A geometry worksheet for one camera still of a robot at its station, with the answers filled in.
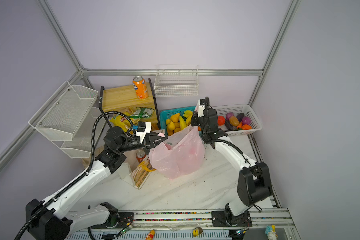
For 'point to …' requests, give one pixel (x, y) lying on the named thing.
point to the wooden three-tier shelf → (113, 100)
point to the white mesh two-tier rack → (70, 119)
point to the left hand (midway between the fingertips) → (166, 136)
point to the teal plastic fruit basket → (166, 114)
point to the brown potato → (234, 121)
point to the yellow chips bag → (119, 121)
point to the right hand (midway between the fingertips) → (191, 111)
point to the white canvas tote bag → (138, 166)
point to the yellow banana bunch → (185, 120)
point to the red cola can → (140, 154)
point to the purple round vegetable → (246, 120)
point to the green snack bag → (142, 112)
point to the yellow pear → (171, 126)
